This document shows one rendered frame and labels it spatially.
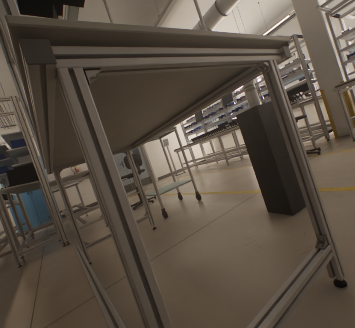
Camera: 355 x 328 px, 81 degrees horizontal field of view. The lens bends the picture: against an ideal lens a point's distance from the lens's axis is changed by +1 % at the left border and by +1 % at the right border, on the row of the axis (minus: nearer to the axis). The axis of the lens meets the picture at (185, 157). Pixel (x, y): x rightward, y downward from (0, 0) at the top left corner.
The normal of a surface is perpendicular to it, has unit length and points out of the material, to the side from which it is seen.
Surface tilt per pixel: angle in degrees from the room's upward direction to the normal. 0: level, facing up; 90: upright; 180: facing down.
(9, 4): 90
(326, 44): 90
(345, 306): 0
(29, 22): 90
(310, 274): 90
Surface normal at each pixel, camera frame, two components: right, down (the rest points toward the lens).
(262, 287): -0.33, -0.95
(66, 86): 0.53, -0.16
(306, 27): -0.78, 0.28
